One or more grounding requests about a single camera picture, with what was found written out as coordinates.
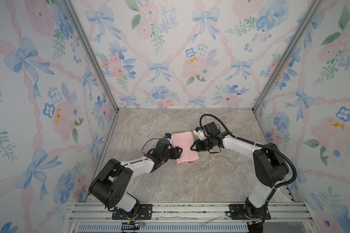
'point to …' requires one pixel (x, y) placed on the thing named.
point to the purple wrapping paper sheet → (184, 140)
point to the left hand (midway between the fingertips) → (180, 148)
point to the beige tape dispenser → (218, 126)
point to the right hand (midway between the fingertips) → (192, 147)
